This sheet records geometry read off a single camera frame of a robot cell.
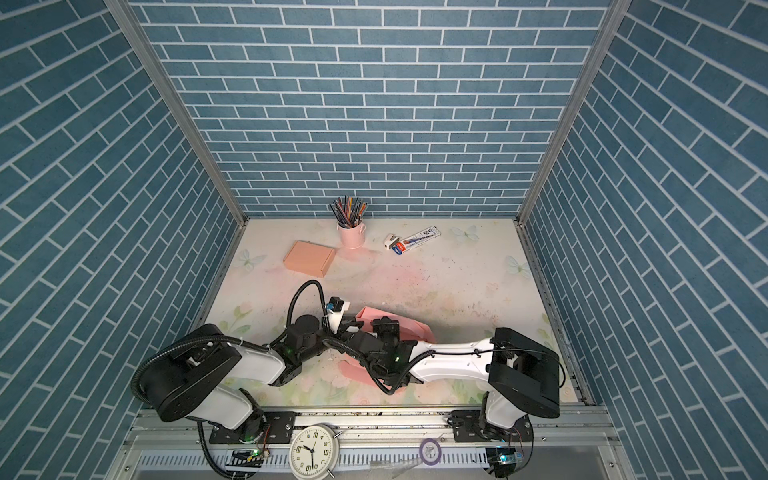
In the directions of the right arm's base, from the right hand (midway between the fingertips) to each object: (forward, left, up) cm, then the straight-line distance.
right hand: (383, 315), depth 83 cm
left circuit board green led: (-34, +31, -12) cm, 48 cm away
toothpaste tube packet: (+39, -9, -10) cm, 41 cm away
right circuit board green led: (-30, -32, -11) cm, 45 cm away
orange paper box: (+24, +30, -7) cm, 39 cm away
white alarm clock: (-32, +13, -6) cm, 35 cm away
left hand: (-1, +7, -4) cm, 8 cm away
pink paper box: (-11, +7, -11) cm, 17 cm away
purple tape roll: (-29, -14, -10) cm, 34 cm away
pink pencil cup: (+32, +15, -4) cm, 36 cm away
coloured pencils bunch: (+39, +18, +2) cm, 43 cm away
